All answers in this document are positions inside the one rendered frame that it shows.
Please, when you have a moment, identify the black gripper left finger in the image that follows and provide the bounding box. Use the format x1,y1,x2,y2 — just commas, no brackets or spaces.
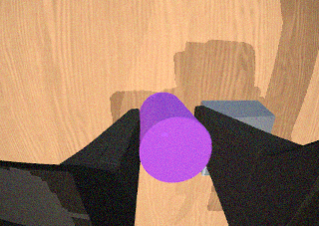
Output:
0,110,141,226

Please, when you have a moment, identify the purple marker cap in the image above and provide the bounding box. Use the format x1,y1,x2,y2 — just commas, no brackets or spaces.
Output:
140,94,212,183

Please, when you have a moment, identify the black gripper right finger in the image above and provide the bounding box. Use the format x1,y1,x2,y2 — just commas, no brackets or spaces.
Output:
194,107,319,226

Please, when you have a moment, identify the grey rectangular block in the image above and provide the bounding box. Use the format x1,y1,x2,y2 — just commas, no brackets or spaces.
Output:
201,100,276,134

